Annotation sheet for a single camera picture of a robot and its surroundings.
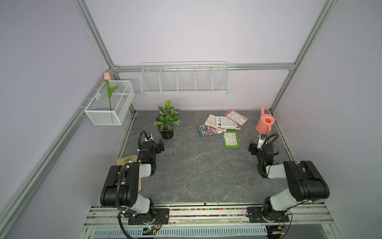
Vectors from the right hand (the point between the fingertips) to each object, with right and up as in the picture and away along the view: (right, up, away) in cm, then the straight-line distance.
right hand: (259, 140), depth 94 cm
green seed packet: (-16, 0, +9) cm, 18 cm away
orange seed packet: (-7, +9, +18) cm, 21 cm away
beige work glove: (-84, -12, 0) cm, 85 cm away
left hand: (-67, 0, -1) cm, 67 cm away
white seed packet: (-28, +13, +19) cm, 37 cm away
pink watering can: (+6, +11, +5) cm, 14 cm away
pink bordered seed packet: (-8, +16, +22) cm, 29 cm away
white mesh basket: (-92, +18, -16) cm, 95 cm away
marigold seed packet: (-18, +12, +18) cm, 28 cm away
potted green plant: (-56, +14, -11) cm, 59 cm away
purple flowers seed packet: (-34, +6, +15) cm, 38 cm away
